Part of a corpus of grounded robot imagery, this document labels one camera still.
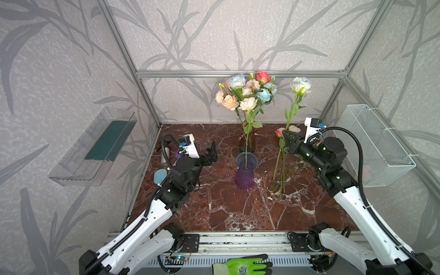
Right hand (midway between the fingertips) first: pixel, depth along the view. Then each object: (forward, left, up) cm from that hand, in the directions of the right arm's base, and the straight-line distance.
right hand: (282, 131), depth 67 cm
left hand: (-2, +30, -5) cm, 31 cm away
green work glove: (-41, +14, -35) cm, 55 cm away
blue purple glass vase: (-4, +14, -32) cm, 35 cm away
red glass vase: (+4, +13, -8) cm, 16 cm away
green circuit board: (-38, +43, -36) cm, 68 cm away
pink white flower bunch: (+7, -12, -37) cm, 40 cm away
